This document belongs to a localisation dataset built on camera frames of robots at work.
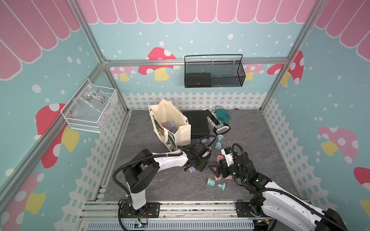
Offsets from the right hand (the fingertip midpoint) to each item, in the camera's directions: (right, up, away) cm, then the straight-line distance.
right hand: (214, 164), depth 80 cm
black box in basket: (-9, +49, +8) cm, 51 cm away
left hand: (-7, -3, +8) cm, 12 cm away
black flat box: (-7, +25, +30) cm, 39 cm away
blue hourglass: (-26, +22, +19) cm, 40 cm away
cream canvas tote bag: (-34, +29, +20) cm, 49 cm away
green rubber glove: (+11, +29, +33) cm, 45 cm away
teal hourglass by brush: (+5, +8, +16) cm, 19 cm away
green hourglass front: (-1, -11, +1) cm, 11 cm away
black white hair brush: (+9, +20, +28) cm, 35 cm away
